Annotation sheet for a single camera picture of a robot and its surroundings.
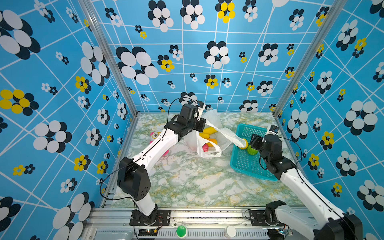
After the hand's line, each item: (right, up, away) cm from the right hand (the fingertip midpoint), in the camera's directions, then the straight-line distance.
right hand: (257, 136), depth 81 cm
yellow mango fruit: (-27, -1, +21) cm, 34 cm away
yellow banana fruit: (-24, +2, +23) cm, 33 cm away
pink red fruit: (-28, -8, +13) cm, 32 cm away
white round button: (-19, -40, -16) cm, 48 cm away
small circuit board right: (+9, -44, -12) cm, 46 cm away
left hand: (-29, +9, 0) cm, 30 cm away
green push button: (-40, -39, -18) cm, 59 cm away
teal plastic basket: (-5, -16, +13) cm, 21 cm away
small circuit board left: (-58, -47, -9) cm, 75 cm away
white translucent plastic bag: (-21, -3, +21) cm, 30 cm away
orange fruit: (-22, -4, +19) cm, 29 cm away
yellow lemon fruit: (-7, -5, -2) cm, 9 cm away
